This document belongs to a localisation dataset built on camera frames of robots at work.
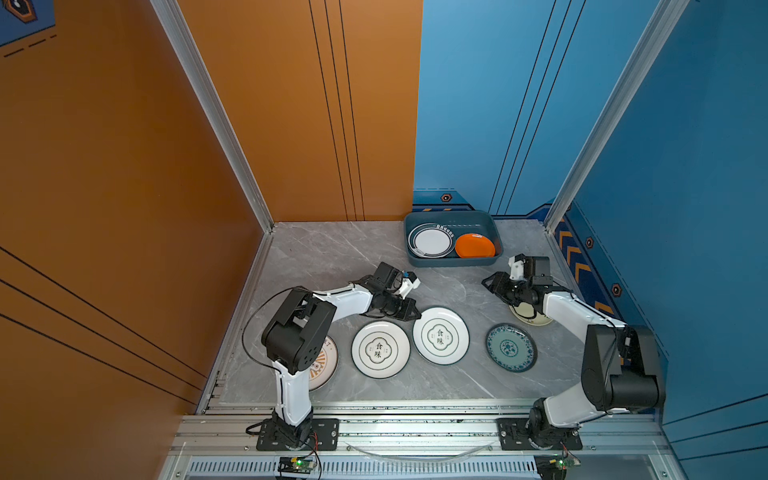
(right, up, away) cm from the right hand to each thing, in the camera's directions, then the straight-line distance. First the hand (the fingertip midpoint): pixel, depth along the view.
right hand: (485, 284), depth 93 cm
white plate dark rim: (-15, +14, +20) cm, 29 cm away
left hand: (-20, -9, -1) cm, 22 cm away
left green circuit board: (-51, -41, -22) cm, 68 cm away
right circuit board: (+10, -41, -22) cm, 48 cm away
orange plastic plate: (0, +12, +17) cm, 21 cm away
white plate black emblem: (-32, -19, -5) cm, 38 cm away
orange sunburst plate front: (-48, -23, -9) cm, 54 cm away
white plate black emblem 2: (-14, -15, -3) cm, 21 cm away
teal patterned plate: (+6, -18, -5) cm, 20 cm away
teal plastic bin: (-1, +21, +27) cm, 34 cm away
